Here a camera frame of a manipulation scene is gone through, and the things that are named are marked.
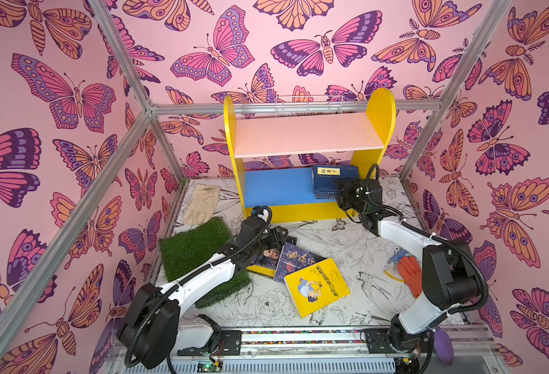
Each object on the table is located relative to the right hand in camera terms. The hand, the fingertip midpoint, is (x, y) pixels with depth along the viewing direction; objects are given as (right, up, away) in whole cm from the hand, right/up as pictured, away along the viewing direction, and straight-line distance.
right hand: (333, 180), depth 88 cm
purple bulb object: (+30, -52, -17) cm, 63 cm away
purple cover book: (-15, -29, -2) cm, 33 cm away
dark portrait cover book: (-25, -31, 0) cm, 40 cm away
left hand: (-19, -18, -6) cm, 27 cm away
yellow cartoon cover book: (-7, -38, -6) cm, 39 cm away
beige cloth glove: (-57, -10, +22) cm, 62 cm away
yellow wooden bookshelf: (-17, -5, +6) cm, 18 cm away
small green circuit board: (-43, -59, -16) cm, 75 cm away
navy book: (-2, +1, +6) cm, 6 cm away
